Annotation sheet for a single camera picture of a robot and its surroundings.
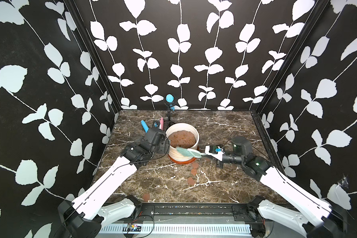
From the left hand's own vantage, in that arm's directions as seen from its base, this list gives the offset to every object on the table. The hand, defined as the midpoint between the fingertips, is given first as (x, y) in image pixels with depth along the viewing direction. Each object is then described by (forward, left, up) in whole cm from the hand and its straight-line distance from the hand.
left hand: (160, 139), depth 75 cm
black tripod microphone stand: (+26, -4, -5) cm, 26 cm away
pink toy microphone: (+29, +3, -22) cm, 36 cm away
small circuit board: (-35, +14, -24) cm, 45 cm away
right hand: (-8, -21, +1) cm, 23 cm away
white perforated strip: (-37, -6, -24) cm, 44 cm away
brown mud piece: (-5, -20, -24) cm, 32 cm away
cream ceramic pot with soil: (+11, -12, -13) cm, 21 cm away
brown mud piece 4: (-22, +9, -24) cm, 34 cm away
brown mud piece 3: (-14, -16, -25) cm, 33 cm away
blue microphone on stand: (+30, -5, +1) cm, 30 cm away
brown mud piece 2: (-9, -18, -24) cm, 31 cm away
